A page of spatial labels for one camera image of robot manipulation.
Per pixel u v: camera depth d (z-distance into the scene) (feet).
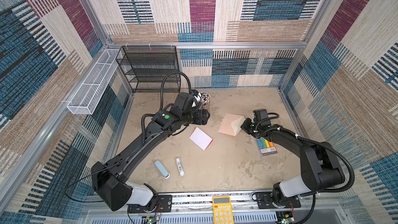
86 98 3.06
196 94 2.18
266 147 2.94
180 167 2.72
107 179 1.26
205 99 2.98
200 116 2.09
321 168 1.45
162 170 2.63
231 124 3.24
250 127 2.66
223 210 2.34
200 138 3.08
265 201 2.39
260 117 2.38
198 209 2.39
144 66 3.53
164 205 2.41
